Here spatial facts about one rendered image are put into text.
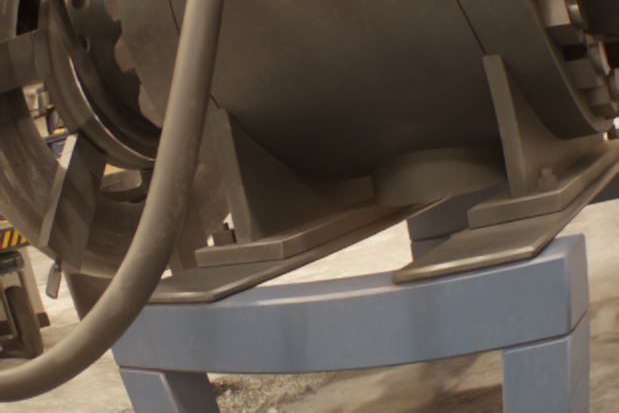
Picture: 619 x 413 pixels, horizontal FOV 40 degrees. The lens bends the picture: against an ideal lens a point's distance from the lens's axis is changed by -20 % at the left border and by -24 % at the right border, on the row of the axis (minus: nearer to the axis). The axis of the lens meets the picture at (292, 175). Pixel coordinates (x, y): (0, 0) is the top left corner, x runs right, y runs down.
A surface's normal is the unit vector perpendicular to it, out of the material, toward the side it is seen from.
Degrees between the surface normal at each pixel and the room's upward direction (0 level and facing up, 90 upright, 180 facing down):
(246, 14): 108
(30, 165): 90
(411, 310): 90
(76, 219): 90
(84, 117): 126
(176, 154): 77
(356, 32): 117
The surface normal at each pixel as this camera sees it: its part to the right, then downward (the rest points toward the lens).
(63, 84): -0.44, 0.48
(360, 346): -0.55, 0.16
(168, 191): 0.11, -0.20
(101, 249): 0.81, -0.14
